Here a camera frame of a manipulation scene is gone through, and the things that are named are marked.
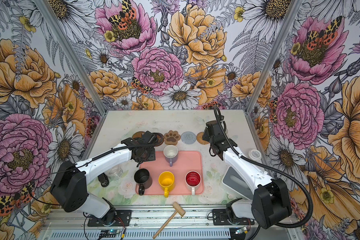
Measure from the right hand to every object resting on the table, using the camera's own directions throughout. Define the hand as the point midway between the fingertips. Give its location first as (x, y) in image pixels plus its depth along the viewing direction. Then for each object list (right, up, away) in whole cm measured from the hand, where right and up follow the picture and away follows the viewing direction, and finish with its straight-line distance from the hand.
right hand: (209, 134), depth 86 cm
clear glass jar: (-51, -21, -2) cm, 56 cm away
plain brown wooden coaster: (-46, -2, +21) cm, 51 cm away
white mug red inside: (-9, -26, 0) cm, 28 cm away
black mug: (-38, -24, 0) cm, 45 cm away
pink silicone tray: (-13, -17, +9) cm, 23 cm away
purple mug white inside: (-23, -13, +11) cm, 28 cm away
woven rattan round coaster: (-3, -5, +20) cm, 21 cm away
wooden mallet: (-17, -37, -10) cm, 42 cm away
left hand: (-35, -15, 0) cm, 38 cm away
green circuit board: (-49, -45, -15) cm, 68 cm away
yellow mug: (-24, -26, 0) cm, 35 cm away
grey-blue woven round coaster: (-12, -4, +20) cm, 23 cm away
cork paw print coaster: (-23, -4, +20) cm, 30 cm away
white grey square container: (+12, -25, -3) cm, 28 cm away
